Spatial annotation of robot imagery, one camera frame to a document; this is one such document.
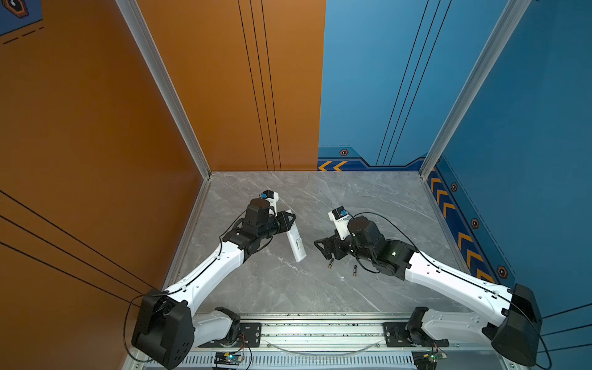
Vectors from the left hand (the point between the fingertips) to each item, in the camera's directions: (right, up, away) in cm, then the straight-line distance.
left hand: (296, 215), depth 80 cm
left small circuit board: (-21, -44, -10) cm, 49 cm away
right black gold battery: (+22, -22, +6) cm, 32 cm away
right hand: (+9, -7, -6) cm, 13 cm away
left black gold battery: (+13, -20, +7) cm, 25 cm away
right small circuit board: (+41, -43, -10) cm, 60 cm away
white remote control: (0, -9, -3) cm, 10 cm away
